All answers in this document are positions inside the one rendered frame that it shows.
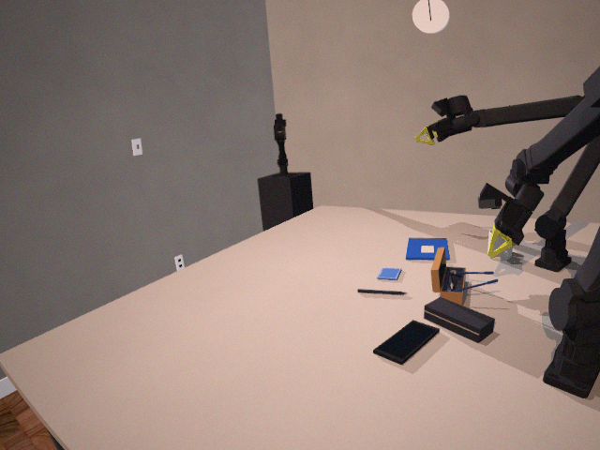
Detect white mug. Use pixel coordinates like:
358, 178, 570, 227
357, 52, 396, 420
488, 230, 513, 261

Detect dark blue glasses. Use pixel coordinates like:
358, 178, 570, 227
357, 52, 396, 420
444, 271, 499, 292

